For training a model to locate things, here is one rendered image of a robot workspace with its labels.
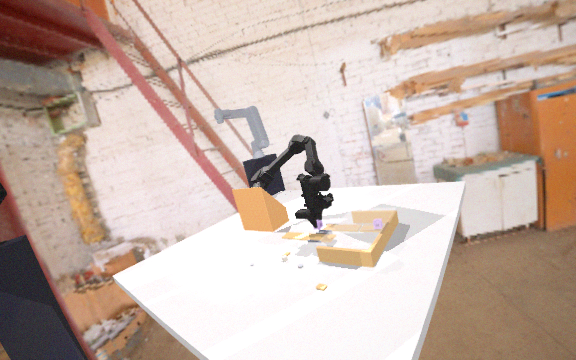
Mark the purple labelled cube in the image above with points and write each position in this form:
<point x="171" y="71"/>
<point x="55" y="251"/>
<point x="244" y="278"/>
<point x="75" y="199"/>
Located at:
<point x="319" y="225"/>

